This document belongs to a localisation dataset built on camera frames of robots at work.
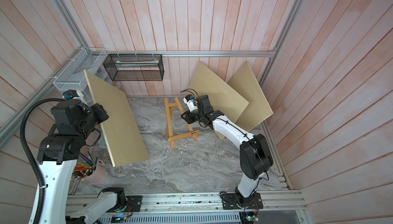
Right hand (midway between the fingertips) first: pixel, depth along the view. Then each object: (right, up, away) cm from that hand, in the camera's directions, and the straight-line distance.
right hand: (182, 114), depth 86 cm
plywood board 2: (+23, +10, -1) cm, 25 cm away
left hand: (-31, +3, -23) cm, 39 cm away
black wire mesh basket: (-35, +33, +21) cm, 52 cm away
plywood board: (+40, +3, -9) cm, 41 cm away
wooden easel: (-6, -9, -12) cm, 16 cm away
